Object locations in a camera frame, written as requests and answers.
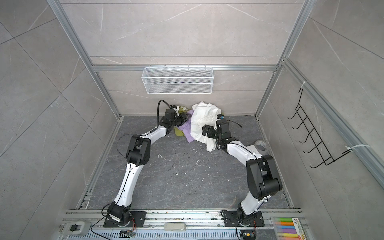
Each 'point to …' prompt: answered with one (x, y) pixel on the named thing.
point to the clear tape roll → (262, 146)
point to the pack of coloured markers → (288, 228)
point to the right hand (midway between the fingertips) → (208, 127)
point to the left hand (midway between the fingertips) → (191, 113)
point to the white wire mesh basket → (178, 80)
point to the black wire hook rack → (319, 142)
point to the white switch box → (75, 228)
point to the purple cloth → (186, 127)
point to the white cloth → (203, 114)
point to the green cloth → (182, 109)
